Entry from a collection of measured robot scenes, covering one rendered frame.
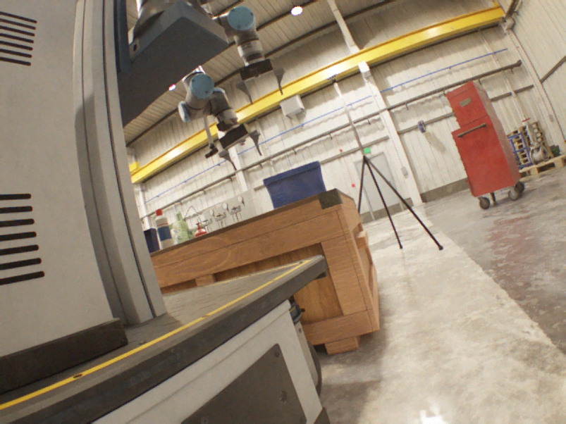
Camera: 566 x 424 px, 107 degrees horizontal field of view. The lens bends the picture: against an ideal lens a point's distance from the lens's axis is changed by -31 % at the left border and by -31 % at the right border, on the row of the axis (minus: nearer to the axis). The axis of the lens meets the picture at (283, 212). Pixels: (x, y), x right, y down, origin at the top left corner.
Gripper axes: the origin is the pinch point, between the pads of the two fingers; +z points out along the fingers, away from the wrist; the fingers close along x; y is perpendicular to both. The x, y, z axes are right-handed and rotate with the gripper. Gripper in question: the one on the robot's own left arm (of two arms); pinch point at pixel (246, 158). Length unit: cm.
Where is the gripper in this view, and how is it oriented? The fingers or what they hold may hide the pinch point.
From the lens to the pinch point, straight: 125.3
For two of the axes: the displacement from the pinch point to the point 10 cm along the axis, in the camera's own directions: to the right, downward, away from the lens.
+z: 4.5, 8.9, 0.0
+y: 2.8, -1.4, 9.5
